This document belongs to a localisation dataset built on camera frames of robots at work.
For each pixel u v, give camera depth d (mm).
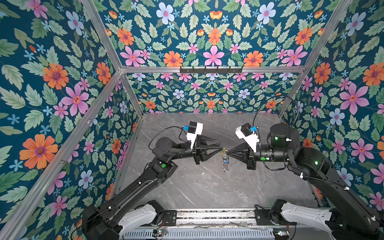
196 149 493
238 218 749
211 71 929
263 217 732
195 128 466
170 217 738
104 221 382
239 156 521
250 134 448
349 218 367
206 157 514
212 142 530
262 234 702
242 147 507
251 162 455
